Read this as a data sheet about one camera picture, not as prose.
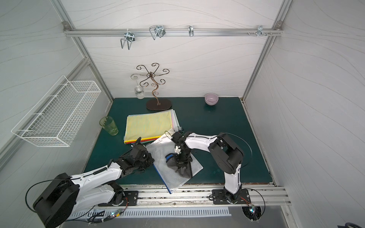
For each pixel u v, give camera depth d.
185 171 0.80
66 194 0.41
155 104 1.14
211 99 1.19
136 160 0.67
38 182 0.41
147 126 1.05
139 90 0.96
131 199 0.73
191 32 0.78
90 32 0.78
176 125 1.04
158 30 0.77
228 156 0.49
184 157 0.75
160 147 0.92
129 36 0.78
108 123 0.93
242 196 0.72
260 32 0.77
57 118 0.69
